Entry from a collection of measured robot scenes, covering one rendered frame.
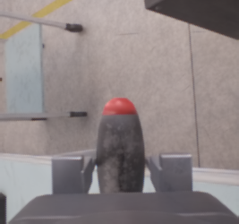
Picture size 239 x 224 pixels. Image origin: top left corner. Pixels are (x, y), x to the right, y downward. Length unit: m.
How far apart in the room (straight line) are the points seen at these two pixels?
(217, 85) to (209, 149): 0.28
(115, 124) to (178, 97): 1.33
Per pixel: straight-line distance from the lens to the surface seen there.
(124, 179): 0.16
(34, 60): 1.93
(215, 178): 0.25
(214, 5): 0.55
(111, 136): 0.16
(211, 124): 1.39
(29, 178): 0.48
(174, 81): 1.50
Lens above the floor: 1.21
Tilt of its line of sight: 44 degrees down
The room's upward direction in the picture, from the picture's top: 90 degrees counter-clockwise
